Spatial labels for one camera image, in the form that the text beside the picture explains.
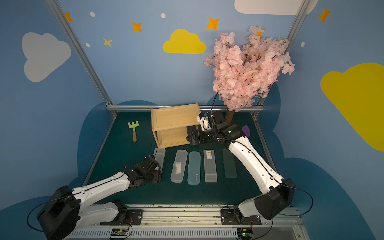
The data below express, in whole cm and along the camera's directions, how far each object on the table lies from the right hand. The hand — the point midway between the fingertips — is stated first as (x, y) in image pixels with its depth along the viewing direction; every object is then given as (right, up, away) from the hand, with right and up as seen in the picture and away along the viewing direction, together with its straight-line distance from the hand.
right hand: (196, 136), depth 75 cm
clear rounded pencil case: (-11, -23, +16) cm, 30 cm away
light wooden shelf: (-16, +7, +14) cm, 22 cm away
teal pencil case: (-1, -21, +16) cm, 27 cm away
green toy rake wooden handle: (-48, +6, +38) cm, 61 cm away
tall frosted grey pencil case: (+9, -24, +14) cm, 29 cm away
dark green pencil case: (+22, -19, +18) cm, 34 cm away
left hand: (-23, -23, +12) cm, 34 cm away
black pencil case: (-4, +4, +34) cm, 34 cm away
